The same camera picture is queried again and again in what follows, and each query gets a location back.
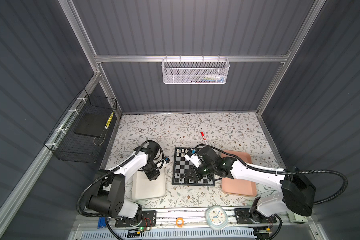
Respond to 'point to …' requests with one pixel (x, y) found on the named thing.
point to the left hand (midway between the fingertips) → (151, 174)
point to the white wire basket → (193, 70)
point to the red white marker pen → (203, 135)
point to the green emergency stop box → (295, 218)
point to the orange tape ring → (180, 222)
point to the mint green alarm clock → (216, 217)
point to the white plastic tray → (142, 188)
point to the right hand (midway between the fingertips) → (187, 177)
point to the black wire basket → (79, 135)
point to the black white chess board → (181, 166)
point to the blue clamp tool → (102, 223)
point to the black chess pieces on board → (209, 176)
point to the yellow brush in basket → (109, 121)
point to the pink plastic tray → (237, 187)
